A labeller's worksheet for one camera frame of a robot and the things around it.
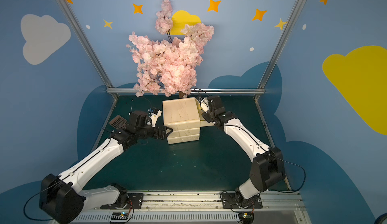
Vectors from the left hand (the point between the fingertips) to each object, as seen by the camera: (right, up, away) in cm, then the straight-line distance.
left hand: (166, 126), depth 80 cm
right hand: (+25, +11, +6) cm, 28 cm away
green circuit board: (-22, -44, -7) cm, 49 cm away
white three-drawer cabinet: (+8, +6, +3) cm, 10 cm away
